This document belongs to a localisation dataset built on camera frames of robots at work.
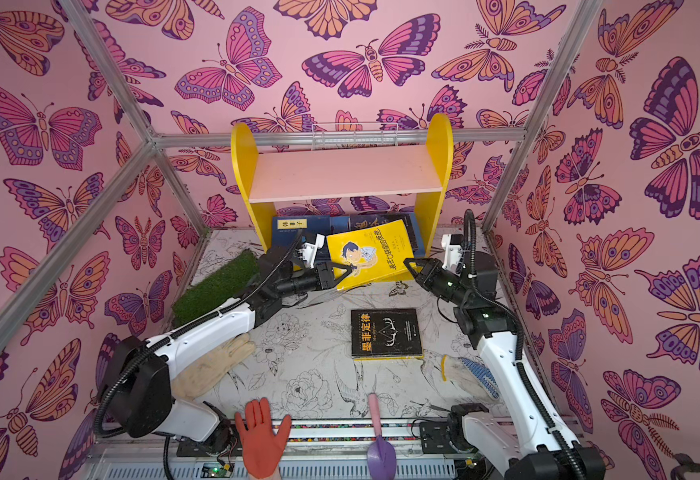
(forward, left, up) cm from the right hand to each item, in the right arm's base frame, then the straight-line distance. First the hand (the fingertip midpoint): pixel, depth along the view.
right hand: (407, 257), depth 71 cm
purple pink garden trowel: (-37, +6, -29) cm, 47 cm away
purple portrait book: (+25, +12, -12) cm, 30 cm away
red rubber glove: (-35, +35, -31) cm, 59 cm away
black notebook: (-5, +4, -29) cm, 29 cm away
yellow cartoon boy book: (+3, +7, -3) cm, 8 cm away
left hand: (-1, +13, -3) cm, 14 cm away
